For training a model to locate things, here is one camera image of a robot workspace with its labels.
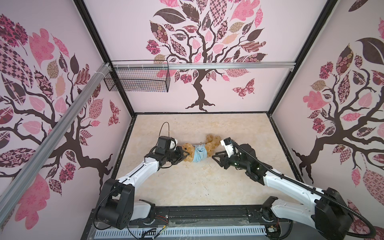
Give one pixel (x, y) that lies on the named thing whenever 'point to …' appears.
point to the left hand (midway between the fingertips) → (190, 156)
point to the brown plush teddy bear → (211, 141)
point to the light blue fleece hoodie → (200, 152)
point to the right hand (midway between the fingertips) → (215, 153)
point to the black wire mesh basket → (138, 75)
